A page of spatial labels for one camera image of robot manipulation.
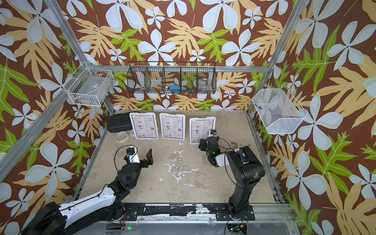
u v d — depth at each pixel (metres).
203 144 0.88
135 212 0.74
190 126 0.91
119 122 1.06
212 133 0.87
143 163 0.72
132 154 0.67
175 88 0.95
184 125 0.94
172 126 0.96
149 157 0.75
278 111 0.85
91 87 0.86
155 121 0.94
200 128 0.93
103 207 0.56
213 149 0.76
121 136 1.05
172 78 0.98
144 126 0.96
